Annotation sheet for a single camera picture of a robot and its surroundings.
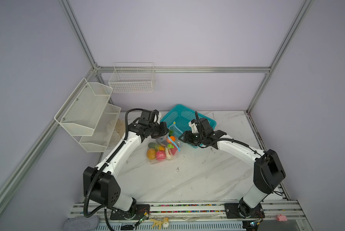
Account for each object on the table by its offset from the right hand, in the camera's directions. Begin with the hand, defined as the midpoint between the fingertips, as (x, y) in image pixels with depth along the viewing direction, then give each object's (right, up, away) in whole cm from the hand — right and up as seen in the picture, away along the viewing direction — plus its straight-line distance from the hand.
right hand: (180, 138), depth 84 cm
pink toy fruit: (-12, -11, +5) cm, 17 cm away
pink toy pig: (+50, -38, -13) cm, 64 cm away
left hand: (-7, +5, -4) cm, 9 cm away
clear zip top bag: (-9, -6, +6) cm, 12 cm away
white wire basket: (-32, +41, +12) cm, 53 cm away
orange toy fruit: (-5, 0, +7) cm, 9 cm away
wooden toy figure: (-8, -39, -15) cm, 43 cm away
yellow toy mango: (-18, -10, +7) cm, 22 cm away
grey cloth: (-49, -40, -15) cm, 64 cm away
